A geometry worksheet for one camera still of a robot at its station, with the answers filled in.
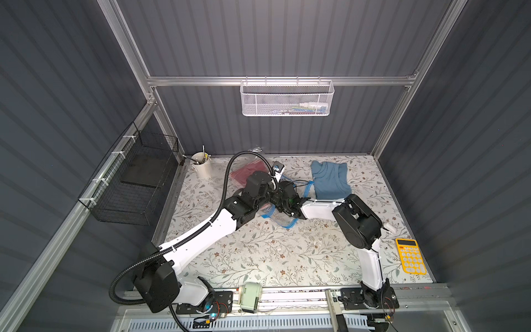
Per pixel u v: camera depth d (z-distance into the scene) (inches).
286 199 30.4
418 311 29.0
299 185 35.9
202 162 40.2
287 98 48.5
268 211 30.4
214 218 19.7
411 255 32.5
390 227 35.3
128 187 28.9
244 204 22.7
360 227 21.4
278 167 25.3
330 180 42.5
